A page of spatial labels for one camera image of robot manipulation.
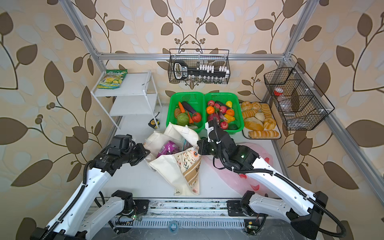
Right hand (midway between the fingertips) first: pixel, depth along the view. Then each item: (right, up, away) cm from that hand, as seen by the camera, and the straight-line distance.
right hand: (197, 144), depth 68 cm
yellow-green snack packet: (-49, +34, +16) cm, 62 cm away
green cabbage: (-10, +11, +31) cm, 34 cm away
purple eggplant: (-8, +21, +47) cm, 52 cm away
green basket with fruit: (+22, +20, +45) cm, 54 cm away
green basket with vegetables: (-2, +27, +51) cm, 58 cm away
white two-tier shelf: (-39, +26, +14) cm, 49 cm away
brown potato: (-15, +17, +40) cm, 46 cm away
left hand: (-24, -4, +8) cm, 25 cm away
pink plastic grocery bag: (+25, -26, +17) cm, 39 cm away
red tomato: (0, +12, +35) cm, 37 cm away
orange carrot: (-11, +18, +44) cm, 49 cm away
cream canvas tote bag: (-10, -5, -5) cm, 12 cm away
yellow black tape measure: (-32, +8, +36) cm, 49 cm away
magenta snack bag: (-15, -5, +12) cm, 20 cm away
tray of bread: (+44, +10, +36) cm, 57 cm away
